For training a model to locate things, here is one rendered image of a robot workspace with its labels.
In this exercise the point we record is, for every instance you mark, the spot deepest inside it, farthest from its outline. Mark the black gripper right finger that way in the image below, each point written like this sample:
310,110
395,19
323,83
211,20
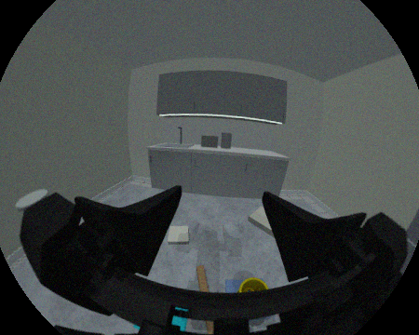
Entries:
301,236

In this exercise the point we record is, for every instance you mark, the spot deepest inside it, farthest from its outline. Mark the brown wooden bar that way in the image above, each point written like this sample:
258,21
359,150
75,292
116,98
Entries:
202,283

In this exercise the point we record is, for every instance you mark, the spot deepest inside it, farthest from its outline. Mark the yellow cup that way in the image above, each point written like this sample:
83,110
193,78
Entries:
252,284

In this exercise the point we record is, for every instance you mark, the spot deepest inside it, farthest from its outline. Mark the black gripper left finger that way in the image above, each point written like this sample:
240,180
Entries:
138,228

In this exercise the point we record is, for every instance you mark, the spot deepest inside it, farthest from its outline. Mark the grey flat square tile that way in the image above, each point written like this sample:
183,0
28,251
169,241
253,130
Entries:
178,234

